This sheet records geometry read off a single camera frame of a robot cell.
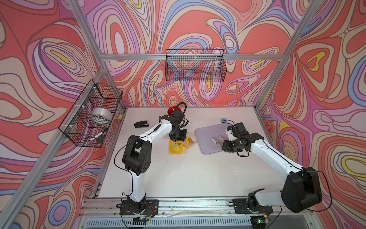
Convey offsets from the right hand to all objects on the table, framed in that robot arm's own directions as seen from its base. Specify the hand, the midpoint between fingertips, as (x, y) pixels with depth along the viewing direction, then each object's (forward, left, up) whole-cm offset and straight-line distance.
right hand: (226, 151), depth 85 cm
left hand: (+9, +24, 0) cm, 25 cm away
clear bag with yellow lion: (+7, +30, -6) cm, 32 cm away
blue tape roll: (+31, -6, -8) cm, 33 cm away
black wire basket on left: (+5, +71, +26) cm, 76 cm away
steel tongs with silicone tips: (+13, 0, -4) cm, 13 cm away
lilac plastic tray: (+17, +11, -7) cm, 21 cm away
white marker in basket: (+2, +70, +18) cm, 72 cm away
